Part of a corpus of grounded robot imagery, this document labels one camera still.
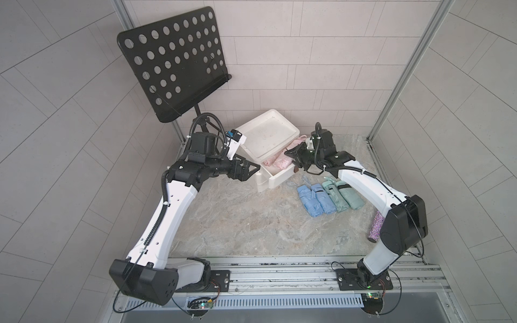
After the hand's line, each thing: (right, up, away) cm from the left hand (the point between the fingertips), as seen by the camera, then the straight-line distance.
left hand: (254, 162), depth 68 cm
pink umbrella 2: (+11, 0, +8) cm, 14 cm away
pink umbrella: (+6, 0, +14) cm, 15 cm away
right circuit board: (+41, -48, 0) cm, 63 cm away
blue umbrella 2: (+30, -18, +21) cm, 40 cm away
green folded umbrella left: (+35, -15, +23) cm, 44 cm away
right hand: (+11, +3, +12) cm, 17 cm away
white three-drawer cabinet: (+4, +11, +19) cm, 22 cm away
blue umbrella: (+23, -18, +21) cm, 35 cm away
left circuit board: (-18, -48, -3) cm, 51 cm away
